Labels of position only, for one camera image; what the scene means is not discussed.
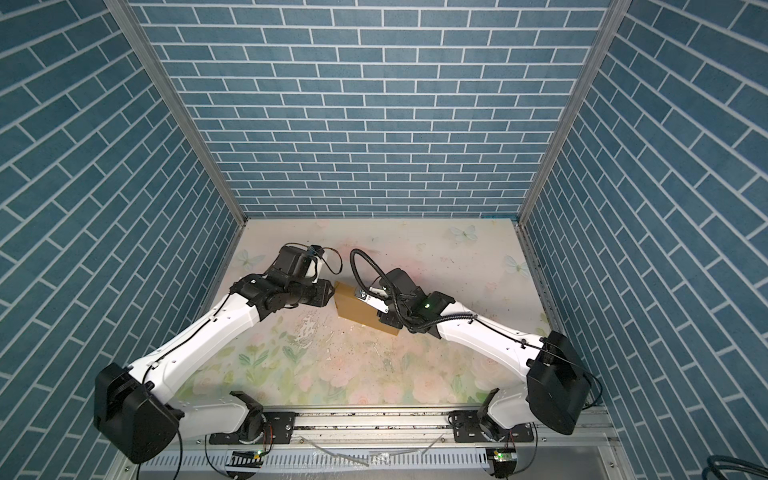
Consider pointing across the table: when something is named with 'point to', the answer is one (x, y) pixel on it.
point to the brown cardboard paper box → (353, 309)
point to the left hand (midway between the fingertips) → (330, 289)
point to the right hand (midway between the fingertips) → (381, 295)
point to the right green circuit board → (499, 456)
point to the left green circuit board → (246, 458)
